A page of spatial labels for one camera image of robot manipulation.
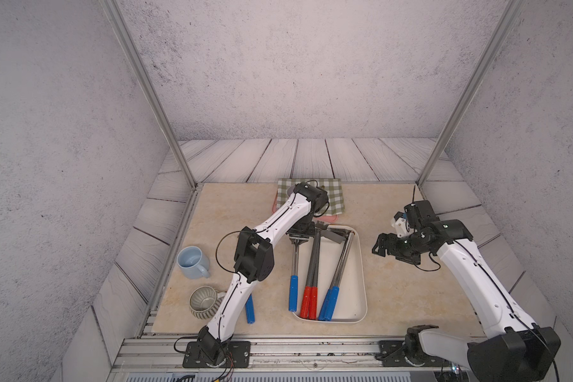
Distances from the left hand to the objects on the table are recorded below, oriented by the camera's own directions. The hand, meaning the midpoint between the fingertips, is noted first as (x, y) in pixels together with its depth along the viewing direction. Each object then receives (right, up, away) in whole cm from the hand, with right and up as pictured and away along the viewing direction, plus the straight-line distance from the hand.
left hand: (304, 244), depth 89 cm
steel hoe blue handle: (+8, -18, -10) cm, 22 cm away
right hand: (+25, 0, -13) cm, 28 cm away
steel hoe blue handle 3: (-4, -10, -10) cm, 15 cm away
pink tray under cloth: (+11, +8, +18) cm, 23 cm away
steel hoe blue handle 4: (-19, -21, -8) cm, 29 cm away
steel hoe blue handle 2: (+8, -17, -10) cm, 21 cm away
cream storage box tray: (+16, -19, -6) cm, 26 cm away
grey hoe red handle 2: (0, -16, -6) cm, 17 cm away
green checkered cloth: (+15, +23, +30) cm, 40 cm away
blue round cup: (-43, -8, +4) cm, 44 cm away
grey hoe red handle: (+7, +4, +7) cm, 10 cm away
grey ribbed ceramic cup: (-35, -19, -6) cm, 40 cm away
